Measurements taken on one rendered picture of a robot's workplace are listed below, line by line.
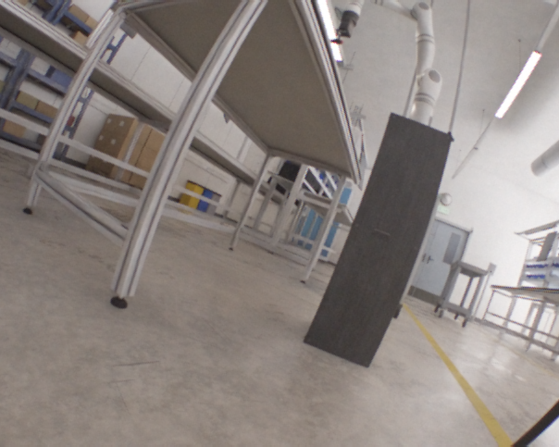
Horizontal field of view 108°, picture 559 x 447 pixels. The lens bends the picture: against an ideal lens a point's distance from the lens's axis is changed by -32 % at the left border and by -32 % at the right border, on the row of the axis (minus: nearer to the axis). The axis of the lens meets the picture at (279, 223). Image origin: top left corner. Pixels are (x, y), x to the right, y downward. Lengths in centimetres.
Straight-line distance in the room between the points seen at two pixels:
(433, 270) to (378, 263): 681
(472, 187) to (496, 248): 170
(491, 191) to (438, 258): 236
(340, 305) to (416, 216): 38
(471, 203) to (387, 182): 720
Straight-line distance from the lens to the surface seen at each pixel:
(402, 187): 100
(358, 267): 96
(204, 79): 73
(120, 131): 468
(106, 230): 78
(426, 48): 142
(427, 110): 122
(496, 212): 836
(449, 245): 787
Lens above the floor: 31
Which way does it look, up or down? 1 degrees up
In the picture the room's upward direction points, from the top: 22 degrees clockwise
